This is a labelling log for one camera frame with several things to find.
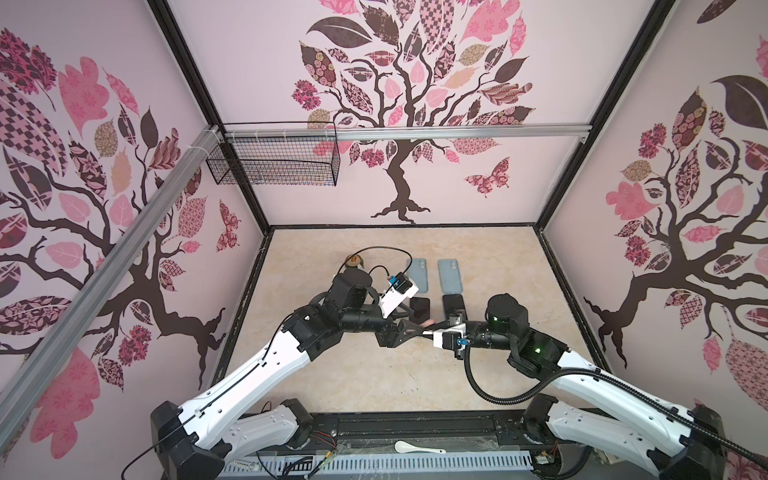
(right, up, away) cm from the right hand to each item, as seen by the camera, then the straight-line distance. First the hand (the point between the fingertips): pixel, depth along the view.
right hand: (422, 322), depth 66 cm
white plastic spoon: (-4, -31, +4) cm, 32 cm away
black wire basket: (-36, +48, +28) cm, 67 cm away
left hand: (-2, -1, -1) cm, 3 cm away
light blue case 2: (+14, +7, +40) cm, 43 cm away
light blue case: (+3, +8, +40) cm, 41 cm away
